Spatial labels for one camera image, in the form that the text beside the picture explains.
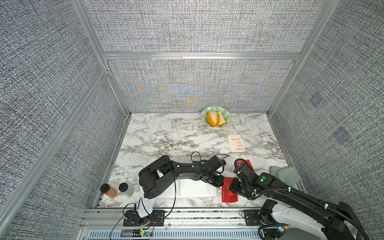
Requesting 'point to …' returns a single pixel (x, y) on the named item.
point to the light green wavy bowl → (225, 113)
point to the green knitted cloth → (287, 174)
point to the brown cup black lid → (109, 191)
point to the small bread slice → (222, 120)
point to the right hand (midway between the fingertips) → (229, 187)
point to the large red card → (227, 195)
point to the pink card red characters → (236, 143)
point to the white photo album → (186, 186)
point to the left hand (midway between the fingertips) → (225, 185)
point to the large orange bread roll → (213, 118)
